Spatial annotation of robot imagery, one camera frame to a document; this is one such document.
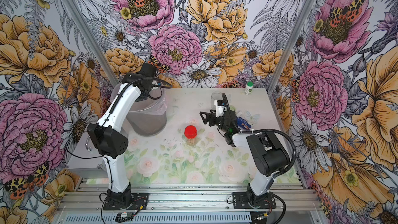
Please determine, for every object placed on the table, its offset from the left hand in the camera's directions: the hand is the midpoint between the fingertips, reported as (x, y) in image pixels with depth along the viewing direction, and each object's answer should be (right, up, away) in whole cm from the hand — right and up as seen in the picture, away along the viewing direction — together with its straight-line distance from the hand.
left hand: (129, 89), depth 82 cm
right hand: (+39, -14, +9) cm, 43 cm away
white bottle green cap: (+71, +3, +34) cm, 79 cm away
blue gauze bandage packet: (+64, -20, +18) cm, 69 cm away
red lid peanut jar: (+32, -23, +3) cm, 39 cm away
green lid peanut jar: (+47, -2, +23) cm, 52 cm away
